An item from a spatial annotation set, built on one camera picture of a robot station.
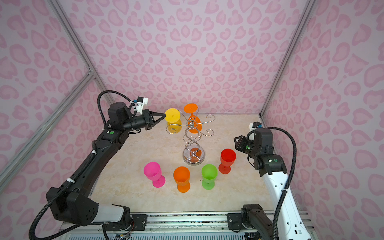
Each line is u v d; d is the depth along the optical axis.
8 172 0.50
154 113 0.66
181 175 0.78
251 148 0.59
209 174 0.80
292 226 0.38
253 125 0.65
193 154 0.95
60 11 0.70
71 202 0.40
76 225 0.45
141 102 0.66
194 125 0.73
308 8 0.69
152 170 0.78
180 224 0.74
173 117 0.70
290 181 0.43
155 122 0.65
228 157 0.78
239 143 0.63
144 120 0.63
